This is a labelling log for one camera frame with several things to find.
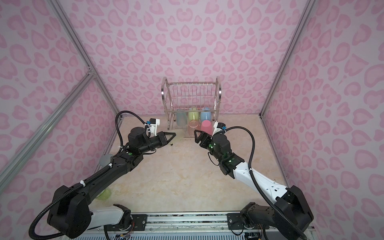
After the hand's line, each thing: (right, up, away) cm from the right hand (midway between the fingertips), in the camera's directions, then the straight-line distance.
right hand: (199, 132), depth 76 cm
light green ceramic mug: (-3, +11, +27) cm, 29 cm away
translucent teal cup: (-62, -19, +22) cm, 68 cm away
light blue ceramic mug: (+5, +11, +25) cm, 28 cm away
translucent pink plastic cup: (-3, +4, +24) cm, 25 cm away
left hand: (-11, 0, -2) cm, 11 cm away
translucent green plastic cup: (-10, -2, +4) cm, 11 cm away
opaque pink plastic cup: (+5, +3, +19) cm, 20 cm away
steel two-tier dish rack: (-5, +17, +31) cm, 36 cm away
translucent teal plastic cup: (-12, +9, +30) cm, 34 cm away
